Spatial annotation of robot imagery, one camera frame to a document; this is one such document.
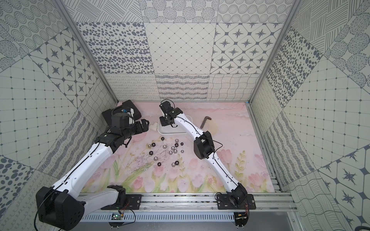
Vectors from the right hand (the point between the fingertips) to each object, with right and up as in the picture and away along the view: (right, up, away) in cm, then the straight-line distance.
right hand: (165, 122), depth 102 cm
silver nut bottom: (+7, -25, -15) cm, 30 cm away
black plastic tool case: (-32, +12, +8) cm, 35 cm away
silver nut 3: (+1, -16, -7) cm, 17 cm away
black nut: (-7, -14, -6) cm, 17 cm away
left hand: (-10, +3, -22) cm, 24 cm away
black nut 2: (-8, -19, -10) cm, 23 cm away
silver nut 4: (+8, -12, -4) cm, 15 cm away
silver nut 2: (-4, -22, -12) cm, 25 cm away
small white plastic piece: (-8, -3, -1) cm, 8 cm away
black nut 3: (+9, -24, -14) cm, 29 cm away
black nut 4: (+12, -14, -6) cm, 19 cm away
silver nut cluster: (+5, -19, -9) cm, 22 cm away
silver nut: (-10, -15, -7) cm, 19 cm away
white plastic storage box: (+6, -4, -11) cm, 13 cm away
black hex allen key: (+29, +1, +6) cm, 29 cm away
